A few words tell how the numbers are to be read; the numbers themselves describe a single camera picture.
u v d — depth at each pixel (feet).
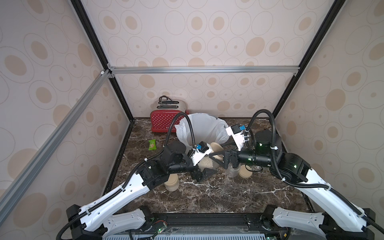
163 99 3.57
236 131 1.65
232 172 2.86
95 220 1.26
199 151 1.69
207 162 2.02
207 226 2.40
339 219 1.30
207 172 1.74
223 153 1.61
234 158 1.59
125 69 3.01
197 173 1.76
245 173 2.93
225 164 1.60
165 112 3.36
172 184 2.50
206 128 2.94
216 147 1.91
